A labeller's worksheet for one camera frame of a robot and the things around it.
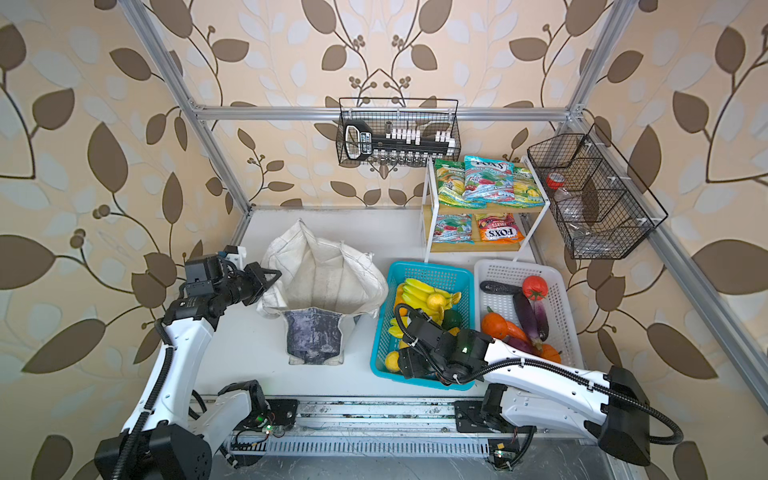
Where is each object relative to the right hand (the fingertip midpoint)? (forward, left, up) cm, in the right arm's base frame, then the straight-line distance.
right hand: (410, 364), depth 74 cm
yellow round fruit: (+2, +5, -3) cm, 6 cm away
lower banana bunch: (+11, +3, -4) cm, 12 cm away
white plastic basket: (+8, -43, -2) cm, 43 cm away
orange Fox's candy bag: (+36, -30, +10) cm, 48 cm away
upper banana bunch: (+21, -4, -3) cm, 22 cm away
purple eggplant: (+14, -38, -4) cm, 40 cm away
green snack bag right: (+33, -31, +27) cm, 53 cm away
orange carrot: (+9, -24, 0) cm, 26 cm away
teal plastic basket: (+23, -12, -4) cm, 26 cm away
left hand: (+21, +33, +14) cm, 41 cm away
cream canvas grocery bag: (+29, +27, -8) cm, 41 cm away
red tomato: (+21, -39, 0) cm, 44 cm away
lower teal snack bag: (+36, -15, +11) cm, 40 cm away
